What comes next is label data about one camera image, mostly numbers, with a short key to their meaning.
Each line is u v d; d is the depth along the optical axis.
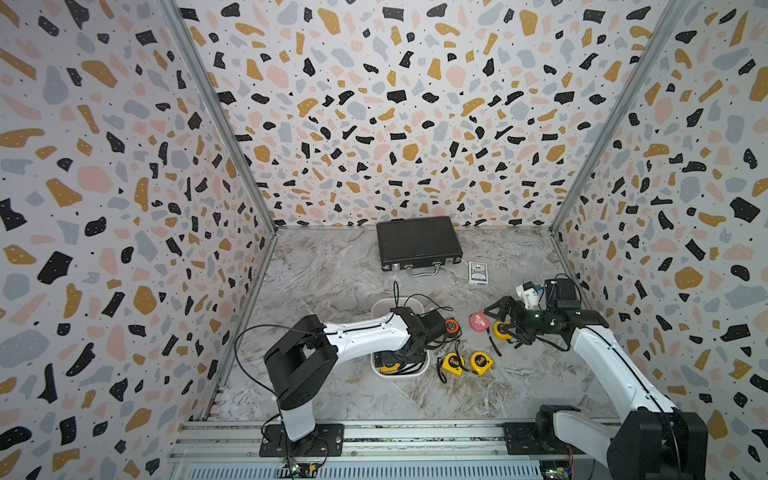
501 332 0.91
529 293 0.78
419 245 1.10
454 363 0.85
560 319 0.61
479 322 0.93
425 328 0.62
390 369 0.86
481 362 0.85
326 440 0.73
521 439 0.74
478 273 1.06
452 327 0.91
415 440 0.76
